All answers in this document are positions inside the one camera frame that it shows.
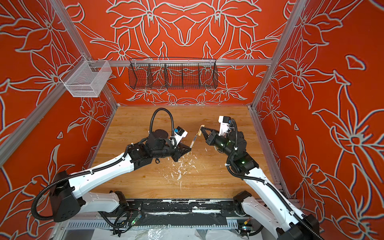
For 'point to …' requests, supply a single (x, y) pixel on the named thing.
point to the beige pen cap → (200, 132)
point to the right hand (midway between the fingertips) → (199, 129)
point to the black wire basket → (172, 73)
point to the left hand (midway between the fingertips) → (190, 147)
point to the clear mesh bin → (86, 78)
